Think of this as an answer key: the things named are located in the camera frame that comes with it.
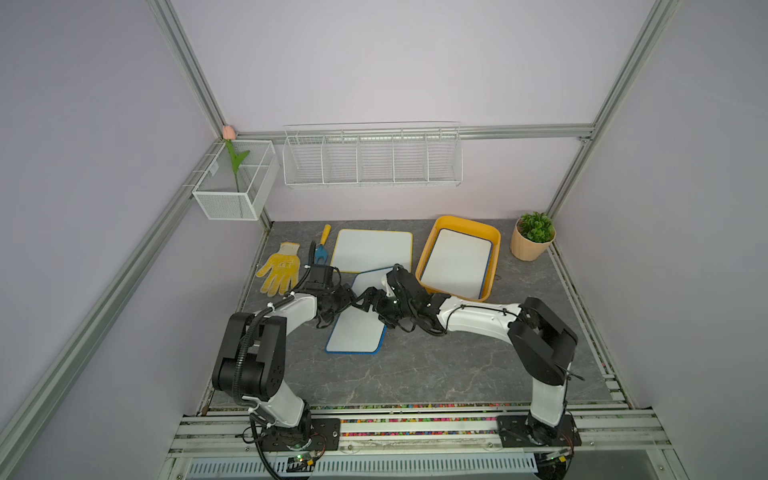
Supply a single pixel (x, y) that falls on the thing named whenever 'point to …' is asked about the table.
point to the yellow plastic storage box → (470, 228)
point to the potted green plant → (531, 236)
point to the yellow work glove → (285, 270)
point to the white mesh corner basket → (234, 185)
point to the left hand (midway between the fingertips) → (351, 303)
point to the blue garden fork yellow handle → (321, 251)
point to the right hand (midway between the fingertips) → (357, 308)
